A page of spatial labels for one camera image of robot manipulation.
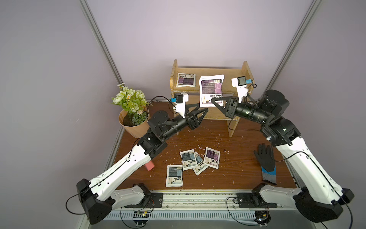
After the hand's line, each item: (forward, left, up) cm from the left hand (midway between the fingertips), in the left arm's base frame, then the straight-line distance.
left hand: (205, 109), depth 55 cm
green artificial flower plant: (+22, +40, -18) cm, 49 cm away
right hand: (+1, -3, +6) cm, 7 cm away
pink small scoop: (-8, +30, -43) cm, 53 cm away
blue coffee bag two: (-6, -1, -45) cm, 45 cm away
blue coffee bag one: (-4, +7, -43) cm, 43 cm away
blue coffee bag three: (-13, +15, -45) cm, 49 cm away
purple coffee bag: (-2, -8, -44) cm, 45 cm away
